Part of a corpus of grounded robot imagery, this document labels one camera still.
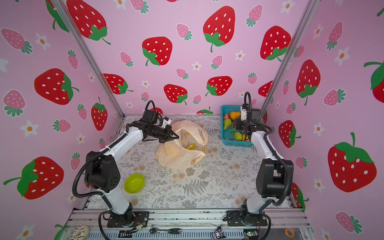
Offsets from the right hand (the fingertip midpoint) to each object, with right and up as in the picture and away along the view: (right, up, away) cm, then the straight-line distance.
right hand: (237, 120), depth 90 cm
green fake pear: (-2, -1, +21) cm, 21 cm away
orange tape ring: (+20, -55, -20) cm, 62 cm away
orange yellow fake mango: (+3, +5, +23) cm, 23 cm away
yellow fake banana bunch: (-28, -17, +4) cm, 33 cm away
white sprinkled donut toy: (-80, -54, -21) cm, 99 cm away
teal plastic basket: (-2, -10, +18) cm, 21 cm away
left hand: (-35, -10, -6) cm, 37 cm away
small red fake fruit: (-2, +4, +25) cm, 25 cm away
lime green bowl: (-61, -37, -6) cm, 71 cm away
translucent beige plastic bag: (-30, -17, -11) cm, 37 cm away
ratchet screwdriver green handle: (-37, -54, -20) cm, 69 cm away
